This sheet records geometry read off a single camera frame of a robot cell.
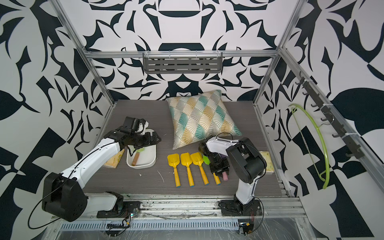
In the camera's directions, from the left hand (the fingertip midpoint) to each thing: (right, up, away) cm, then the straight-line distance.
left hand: (153, 138), depth 84 cm
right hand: (+39, -20, +1) cm, 44 cm away
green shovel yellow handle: (+30, -14, +5) cm, 34 cm away
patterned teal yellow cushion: (+25, +11, +6) cm, 29 cm away
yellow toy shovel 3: (+25, -13, +5) cm, 29 cm away
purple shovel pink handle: (+39, -19, -3) cm, 43 cm away
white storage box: (-5, -13, +5) cm, 15 cm away
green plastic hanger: (+73, -11, -27) cm, 78 cm away
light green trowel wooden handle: (-11, -12, +7) cm, 18 cm away
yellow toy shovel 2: (+18, -13, +5) cm, 23 cm away
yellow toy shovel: (+11, -14, +5) cm, 18 cm away
